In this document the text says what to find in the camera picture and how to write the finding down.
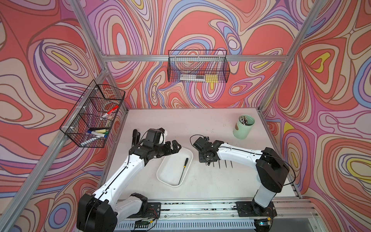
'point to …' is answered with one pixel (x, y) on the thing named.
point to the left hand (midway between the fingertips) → (176, 148)
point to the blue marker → (97, 134)
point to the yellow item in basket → (211, 78)
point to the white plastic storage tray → (173, 169)
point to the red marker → (110, 111)
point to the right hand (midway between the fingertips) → (205, 161)
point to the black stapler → (136, 137)
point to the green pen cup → (243, 126)
